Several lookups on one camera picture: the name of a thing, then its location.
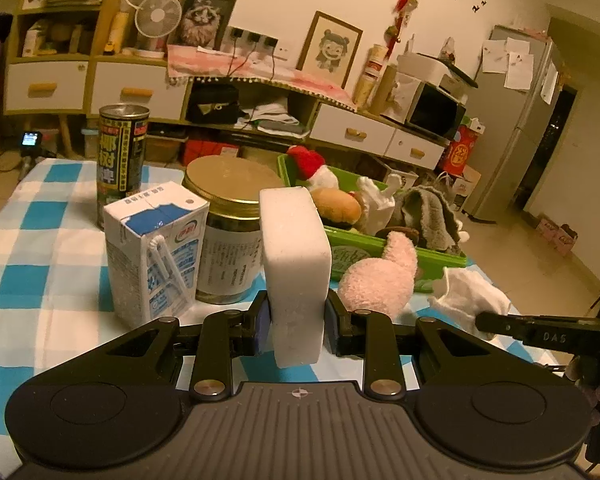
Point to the pink table runner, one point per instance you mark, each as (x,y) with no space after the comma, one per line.
(280,77)

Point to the pink plush toy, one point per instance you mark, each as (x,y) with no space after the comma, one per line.
(375,280)

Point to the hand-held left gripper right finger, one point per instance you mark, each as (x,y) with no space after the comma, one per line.
(332,327)

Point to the red gift box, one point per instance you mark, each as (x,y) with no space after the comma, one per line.
(460,150)

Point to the white sponge block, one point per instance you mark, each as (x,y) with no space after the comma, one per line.
(292,260)

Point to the wooden shelf cabinet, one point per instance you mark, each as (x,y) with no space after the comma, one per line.
(10,35)

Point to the green plastic bin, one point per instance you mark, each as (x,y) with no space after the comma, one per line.
(350,255)

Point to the black microwave oven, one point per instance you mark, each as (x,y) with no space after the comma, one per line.
(435,110)

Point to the stack of paper cups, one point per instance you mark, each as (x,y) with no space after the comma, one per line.
(372,72)

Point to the black bag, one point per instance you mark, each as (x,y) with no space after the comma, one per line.
(215,105)

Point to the framed cat picture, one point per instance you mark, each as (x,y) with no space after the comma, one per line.
(205,20)

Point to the blue white checkered blanket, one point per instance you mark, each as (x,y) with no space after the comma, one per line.
(40,260)

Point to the framed cartoon girl picture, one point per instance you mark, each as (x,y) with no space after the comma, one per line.
(330,50)

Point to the wall power outlet strip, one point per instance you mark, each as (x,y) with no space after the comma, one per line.
(252,36)

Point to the hamburger plush toy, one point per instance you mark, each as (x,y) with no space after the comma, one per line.
(335,205)

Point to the black yellow drink can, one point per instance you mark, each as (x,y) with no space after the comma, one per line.
(122,160)

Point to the small white desk fan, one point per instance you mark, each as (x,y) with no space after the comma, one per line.
(157,15)

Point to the folded clothes pile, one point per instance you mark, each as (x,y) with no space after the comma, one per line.
(272,120)

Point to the white cloth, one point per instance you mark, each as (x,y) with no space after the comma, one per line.
(460,295)

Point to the white printer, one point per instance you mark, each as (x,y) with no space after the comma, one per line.
(430,70)

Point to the beige bunny doll blue dress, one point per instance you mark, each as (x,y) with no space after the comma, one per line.
(377,205)

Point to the red hanging ornament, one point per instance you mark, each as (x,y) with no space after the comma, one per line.
(407,0)

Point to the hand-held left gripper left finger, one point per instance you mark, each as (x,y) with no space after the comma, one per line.
(259,325)

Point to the blue white milk carton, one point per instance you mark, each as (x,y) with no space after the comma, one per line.
(140,260)

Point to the small floor cardboard box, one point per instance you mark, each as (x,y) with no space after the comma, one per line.
(557,235)

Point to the silver refrigerator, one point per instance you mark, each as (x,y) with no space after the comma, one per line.
(510,125)

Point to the cardboard tube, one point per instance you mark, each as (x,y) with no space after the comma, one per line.
(384,92)

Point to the grey fleece cloth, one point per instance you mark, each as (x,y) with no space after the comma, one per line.
(425,210)

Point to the yellow bottle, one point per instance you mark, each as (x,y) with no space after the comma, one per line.
(117,32)

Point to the gold lid glass jar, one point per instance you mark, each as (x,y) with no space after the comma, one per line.
(230,250)

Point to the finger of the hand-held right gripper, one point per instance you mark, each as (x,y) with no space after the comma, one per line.
(500,325)

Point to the wooden low cabinet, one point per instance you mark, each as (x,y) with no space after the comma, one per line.
(300,110)

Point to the red white santa plush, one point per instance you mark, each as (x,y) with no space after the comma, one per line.
(310,162)

